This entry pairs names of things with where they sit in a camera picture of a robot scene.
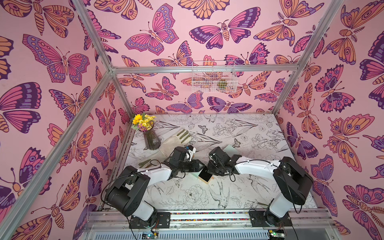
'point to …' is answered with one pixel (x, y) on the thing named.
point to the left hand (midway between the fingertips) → (203, 165)
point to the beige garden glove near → (145, 164)
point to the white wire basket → (214, 76)
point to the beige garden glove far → (167, 145)
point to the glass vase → (151, 139)
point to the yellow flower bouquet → (143, 122)
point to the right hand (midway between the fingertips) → (206, 168)
